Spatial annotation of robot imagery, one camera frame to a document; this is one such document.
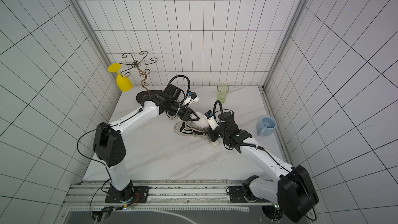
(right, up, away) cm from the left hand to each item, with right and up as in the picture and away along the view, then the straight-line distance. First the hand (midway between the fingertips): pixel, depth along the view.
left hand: (194, 120), depth 79 cm
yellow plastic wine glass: (-43, +21, +11) cm, 49 cm away
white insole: (+4, -2, +1) cm, 4 cm away
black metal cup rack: (-35, +32, +11) cm, 49 cm away
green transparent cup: (+18, +17, +23) cm, 34 cm away
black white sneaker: (-8, -7, +13) cm, 16 cm away
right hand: (+7, -3, +4) cm, 9 cm away
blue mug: (+42, -5, +9) cm, 43 cm away
